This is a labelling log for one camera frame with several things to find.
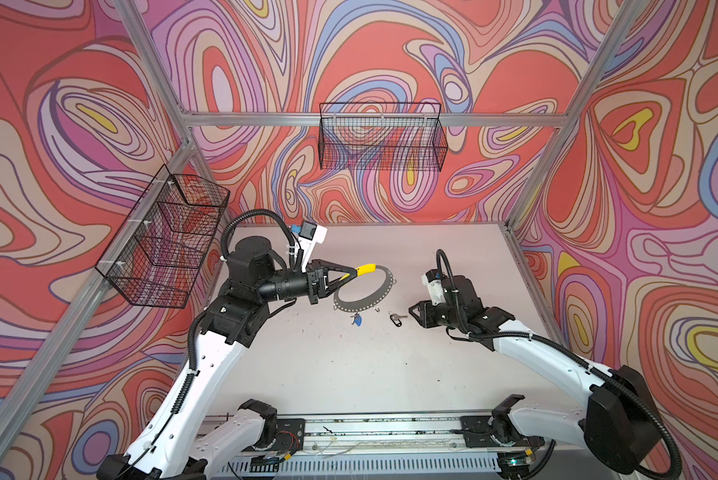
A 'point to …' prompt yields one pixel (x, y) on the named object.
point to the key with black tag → (395, 318)
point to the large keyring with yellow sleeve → (379, 295)
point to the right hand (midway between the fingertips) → (418, 316)
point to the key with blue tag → (357, 319)
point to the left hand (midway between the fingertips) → (356, 277)
